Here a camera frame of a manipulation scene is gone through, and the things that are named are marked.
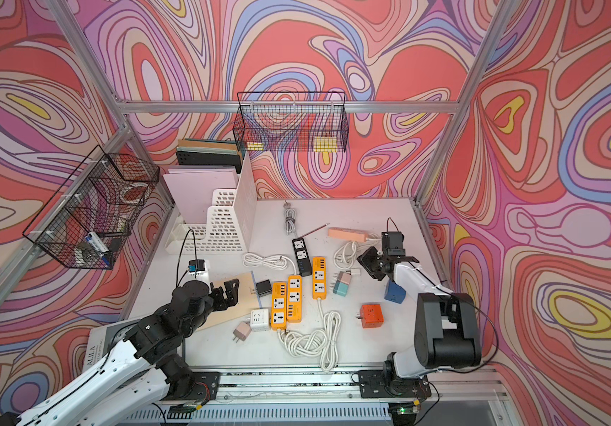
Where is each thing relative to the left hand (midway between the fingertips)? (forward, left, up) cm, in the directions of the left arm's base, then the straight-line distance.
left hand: (230, 284), depth 76 cm
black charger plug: (+6, -7, -14) cm, 17 cm away
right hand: (+13, -41, -10) cm, 44 cm away
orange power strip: (+10, -27, -14) cm, 32 cm away
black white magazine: (-12, +41, -13) cm, 45 cm away
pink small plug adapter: (-8, -2, -15) cm, 17 cm away
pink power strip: (+26, -38, -9) cm, 46 cm away
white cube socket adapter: (-6, -8, -11) cm, 15 cm away
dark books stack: (+45, +13, +15) cm, 49 cm away
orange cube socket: (-5, -43, -11) cm, 44 cm away
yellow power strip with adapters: (+2, -18, -14) cm, 23 cm away
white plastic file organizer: (+21, +3, +4) cm, 22 cm away
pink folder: (+33, +18, +8) cm, 38 cm away
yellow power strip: (-1, -13, -14) cm, 19 cm away
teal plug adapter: (+6, -34, -14) cm, 37 cm away
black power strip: (+18, -20, -14) cm, 31 cm away
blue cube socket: (+3, -51, -11) cm, 52 cm away
